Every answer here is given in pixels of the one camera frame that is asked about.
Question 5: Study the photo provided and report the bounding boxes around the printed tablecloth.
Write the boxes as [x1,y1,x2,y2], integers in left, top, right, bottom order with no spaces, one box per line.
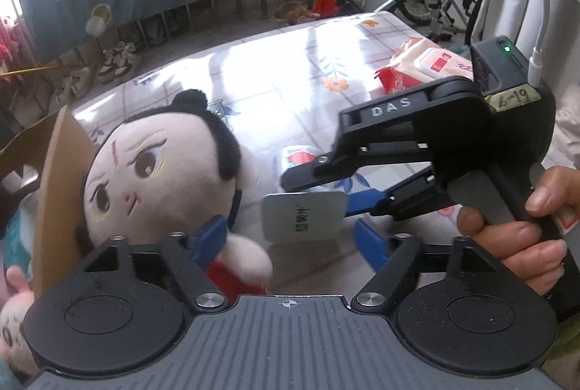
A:
[72,12,580,295]

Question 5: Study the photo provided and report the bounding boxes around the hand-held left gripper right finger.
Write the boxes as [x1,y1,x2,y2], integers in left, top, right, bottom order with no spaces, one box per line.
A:
[351,218,504,315]

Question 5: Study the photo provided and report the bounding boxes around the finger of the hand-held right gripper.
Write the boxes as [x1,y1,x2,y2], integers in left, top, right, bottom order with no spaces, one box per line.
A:
[280,142,435,194]
[344,171,455,221]

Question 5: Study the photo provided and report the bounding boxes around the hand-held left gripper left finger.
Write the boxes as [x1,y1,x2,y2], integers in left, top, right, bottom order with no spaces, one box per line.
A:
[77,215,229,314]

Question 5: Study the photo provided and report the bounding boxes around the brown cardboard box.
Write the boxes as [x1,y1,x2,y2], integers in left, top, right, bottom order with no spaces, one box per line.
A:
[0,105,103,298]

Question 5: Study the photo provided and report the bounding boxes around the white cable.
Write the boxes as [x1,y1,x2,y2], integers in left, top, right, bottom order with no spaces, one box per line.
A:
[528,0,580,89]

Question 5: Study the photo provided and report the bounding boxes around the black-haired plush doll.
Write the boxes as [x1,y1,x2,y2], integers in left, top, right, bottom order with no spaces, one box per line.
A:
[75,88,275,304]

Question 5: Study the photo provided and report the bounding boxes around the pink wet wipes packet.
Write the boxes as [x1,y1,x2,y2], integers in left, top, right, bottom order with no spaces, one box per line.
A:
[374,37,476,96]

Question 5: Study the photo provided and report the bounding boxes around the pink plush toy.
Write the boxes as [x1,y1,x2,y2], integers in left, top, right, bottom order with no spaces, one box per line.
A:
[0,265,39,375]

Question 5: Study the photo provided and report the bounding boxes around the yellow stick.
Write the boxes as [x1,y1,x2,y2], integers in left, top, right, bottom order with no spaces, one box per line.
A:
[0,64,62,76]

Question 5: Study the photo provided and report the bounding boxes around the pink clothes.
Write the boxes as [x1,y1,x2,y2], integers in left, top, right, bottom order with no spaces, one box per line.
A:
[0,16,28,74]

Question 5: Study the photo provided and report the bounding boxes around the person's right hand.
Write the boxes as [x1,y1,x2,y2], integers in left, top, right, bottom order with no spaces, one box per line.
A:
[455,166,571,298]

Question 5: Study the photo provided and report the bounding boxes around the white black sneaker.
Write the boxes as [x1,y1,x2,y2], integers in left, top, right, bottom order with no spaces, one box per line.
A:
[113,41,139,76]
[97,50,121,83]

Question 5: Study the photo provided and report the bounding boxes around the brown fuzzy object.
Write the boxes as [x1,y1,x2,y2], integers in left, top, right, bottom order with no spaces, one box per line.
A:
[275,1,318,25]

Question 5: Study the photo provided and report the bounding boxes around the white red-print packet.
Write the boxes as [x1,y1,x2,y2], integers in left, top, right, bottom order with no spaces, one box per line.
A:
[281,144,327,178]

